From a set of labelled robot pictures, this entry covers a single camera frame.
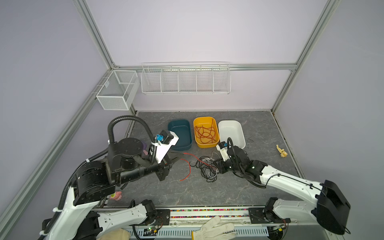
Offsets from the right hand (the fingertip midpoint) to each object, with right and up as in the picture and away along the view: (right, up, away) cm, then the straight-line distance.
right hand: (214, 163), depth 80 cm
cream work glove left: (-47, -31, -11) cm, 57 cm away
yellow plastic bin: (-2, +23, +32) cm, 39 cm away
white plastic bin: (+16, +18, +28) cm, 37 cm away
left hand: (-15, +9, -30) cm, 35 cm away
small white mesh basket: (-62, +42, +17) cm, 77 cm away
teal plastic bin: (-21, +18, +31) cm, 41 cm away
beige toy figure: (+46, +3, +14) cm, 48 cm away
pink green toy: (-51, -17, -3) cm, 54 cm away
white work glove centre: (-3, -30, -9) cm, 32 cm away
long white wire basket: (-17, +51, +17) cm, 57 cm away
